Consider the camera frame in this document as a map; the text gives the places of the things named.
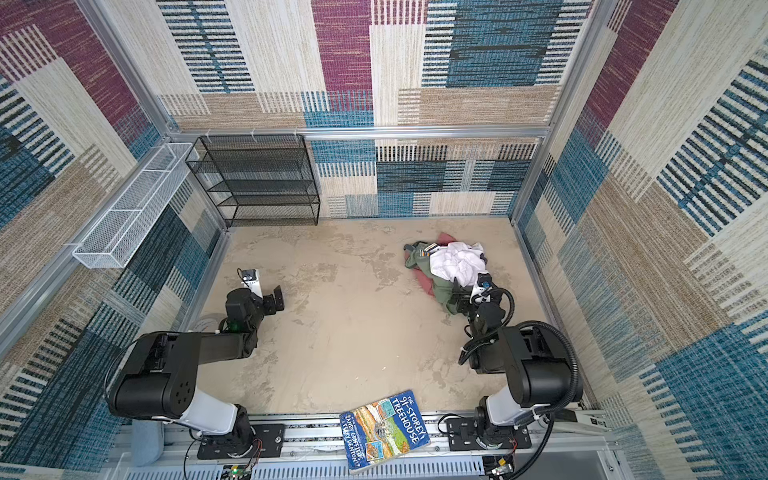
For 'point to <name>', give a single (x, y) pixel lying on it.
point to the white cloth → (458, 260)
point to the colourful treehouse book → (383, 430)
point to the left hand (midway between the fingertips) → (262, 284)
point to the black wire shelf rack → (258, 180)
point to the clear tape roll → (199, 324)
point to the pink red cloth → (424, 278)
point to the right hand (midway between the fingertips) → (472, 281)
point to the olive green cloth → (450, 293)
